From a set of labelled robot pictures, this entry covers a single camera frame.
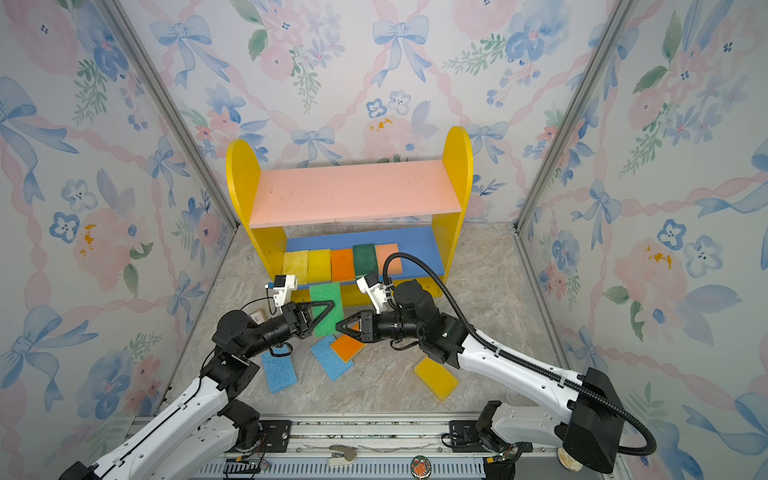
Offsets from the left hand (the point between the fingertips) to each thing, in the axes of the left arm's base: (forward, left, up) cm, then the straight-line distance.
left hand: (332, 307), depth 64 cm
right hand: (-3, -1, -3) cm, 5 cm away
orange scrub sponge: (+21, +1, -14) cm, 25 cm away
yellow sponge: (-6, -26, -27) cm, 38 cm away
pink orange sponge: (+28, -11, -14) cm, 33 cm away
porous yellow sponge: (+22, +15, -13) cm, 30 cm away
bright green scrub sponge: (+4, +2, 0) cm, 4 cm away
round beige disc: (-25, -55, -28) cm, 66 cm away
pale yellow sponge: (+2, 0, -26) cm, 26 cm away
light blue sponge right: (-2, +4, -28) cm, 28 cm away
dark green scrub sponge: (+24, -5, -14) cm, 29 cm away
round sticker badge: (-26, -20, -29) cm, 44 cm away
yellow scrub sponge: (+21, +9, -14) cm, 27 cm away
